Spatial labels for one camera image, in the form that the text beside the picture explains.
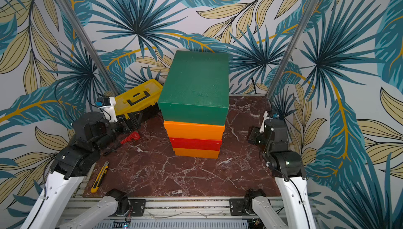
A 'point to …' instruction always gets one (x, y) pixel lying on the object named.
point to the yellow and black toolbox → (138, 99)
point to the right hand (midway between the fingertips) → (254, 129)
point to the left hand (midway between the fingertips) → (134, 117)
